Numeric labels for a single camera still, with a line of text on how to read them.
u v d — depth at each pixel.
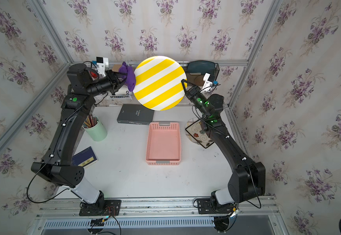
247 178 0.41
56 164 0.41
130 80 0.61
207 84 0.61
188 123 1.08
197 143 0.97
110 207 0.72
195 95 0.61
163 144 0.98
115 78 0.59
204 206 0.73
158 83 0.65
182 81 0.65
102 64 0.58
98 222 0.71
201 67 0.92
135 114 1.11
